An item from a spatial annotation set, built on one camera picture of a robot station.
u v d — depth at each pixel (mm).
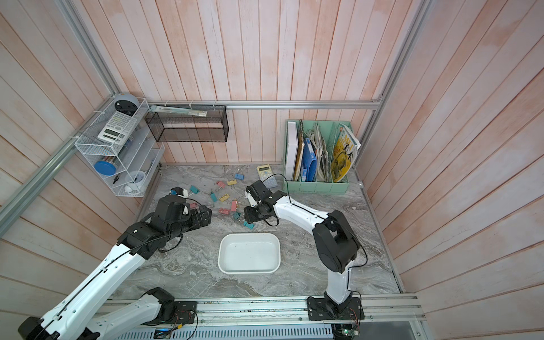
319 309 732
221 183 1075
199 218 657
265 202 660
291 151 950
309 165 942
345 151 1008
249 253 883
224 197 1040
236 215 954
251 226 954
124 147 747
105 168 762
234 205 1010
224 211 992
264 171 1149
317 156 954
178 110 915
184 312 730
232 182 1107
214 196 1040
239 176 1142
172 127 1064
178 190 650
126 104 809
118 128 775
